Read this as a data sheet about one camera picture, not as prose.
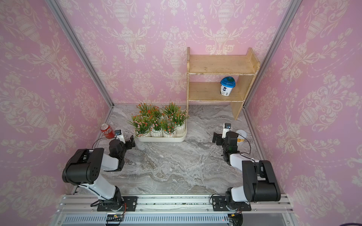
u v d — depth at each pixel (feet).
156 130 3.19
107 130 3.03
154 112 3.17
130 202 2.45
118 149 2.44
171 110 3.25
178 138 3.11
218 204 2.39
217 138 2.78
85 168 1.53
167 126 3.04
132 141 2.87
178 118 3.02
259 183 1.42
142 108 3.36
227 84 3.01
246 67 2.68
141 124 2.90
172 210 2.39
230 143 2.30
